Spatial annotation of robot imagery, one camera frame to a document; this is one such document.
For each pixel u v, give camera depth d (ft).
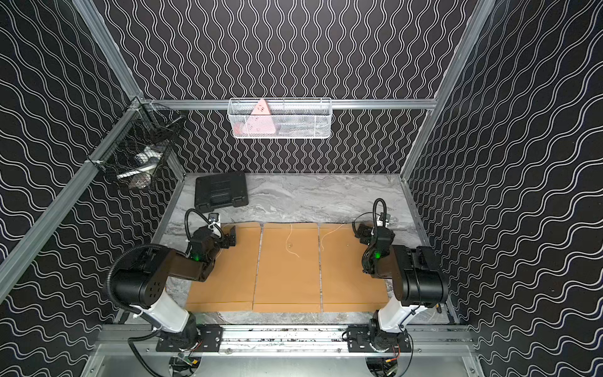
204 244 2.40
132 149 2.95
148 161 2.81
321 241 3.15
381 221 2.65
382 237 2.41
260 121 2.96
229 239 2.94
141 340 1.99
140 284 1.52
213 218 2.68
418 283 1.52
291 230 3.20
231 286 3.03
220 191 3.49
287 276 2.89
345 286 2.93
